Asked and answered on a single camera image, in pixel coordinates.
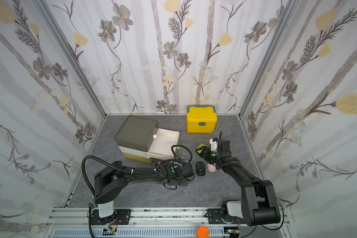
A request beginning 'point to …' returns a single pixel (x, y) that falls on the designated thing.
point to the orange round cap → (202, 232)
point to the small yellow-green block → (200, 146)
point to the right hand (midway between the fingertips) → (199, 151)
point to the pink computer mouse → (211, 168)
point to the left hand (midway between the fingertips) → (185, 181)
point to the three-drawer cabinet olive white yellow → (134, 138)
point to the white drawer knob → (154, 136)
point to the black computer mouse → (200, 168)
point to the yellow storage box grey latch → (201, 119)
